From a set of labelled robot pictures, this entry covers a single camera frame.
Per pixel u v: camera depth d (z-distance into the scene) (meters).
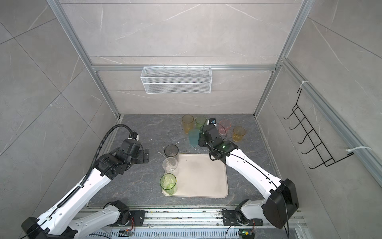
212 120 0.68
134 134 0.65
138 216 0.73
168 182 0.81
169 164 0.85
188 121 1.01
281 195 0.39
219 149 0.54
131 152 0.55
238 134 1.08
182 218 0.75
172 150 0.88
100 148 0.49
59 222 0.38
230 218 0.73
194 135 1.04
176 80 1.01
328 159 0.58
